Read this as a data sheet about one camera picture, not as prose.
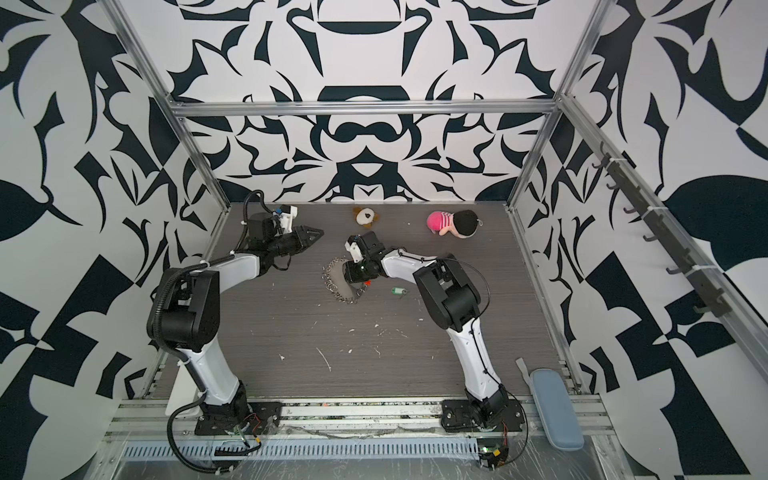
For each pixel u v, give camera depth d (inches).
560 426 28.1
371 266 30.6
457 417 29.2
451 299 22.4
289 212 35.0
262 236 30.0
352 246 37.0
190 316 20.0
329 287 38.0
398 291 38.0
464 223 42.4
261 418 28.8
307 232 34.3
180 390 29.3
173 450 26.5
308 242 33.7
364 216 44.2
